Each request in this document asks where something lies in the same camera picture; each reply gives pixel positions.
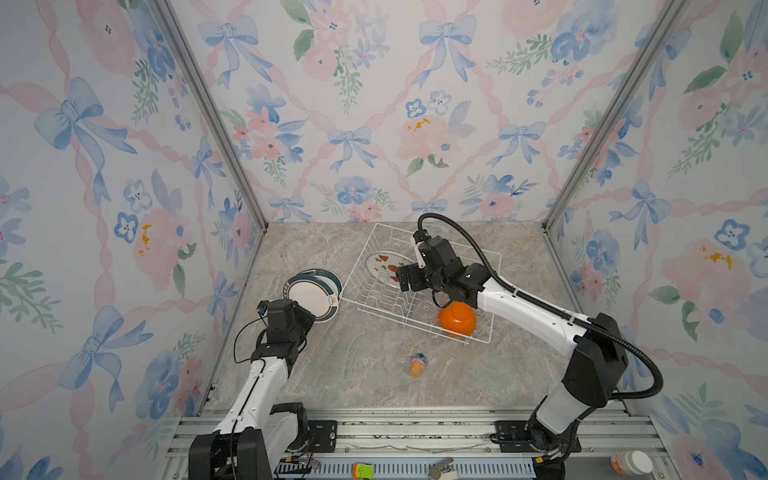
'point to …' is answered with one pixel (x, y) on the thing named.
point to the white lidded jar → (631, 462)
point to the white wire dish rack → (372, 286)
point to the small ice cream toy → (418, 365)
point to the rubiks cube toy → (362, 471)
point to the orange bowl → (458, 319)
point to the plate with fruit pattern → (384, 266)
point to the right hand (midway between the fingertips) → (410, 267)
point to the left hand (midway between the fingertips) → (310, 307)
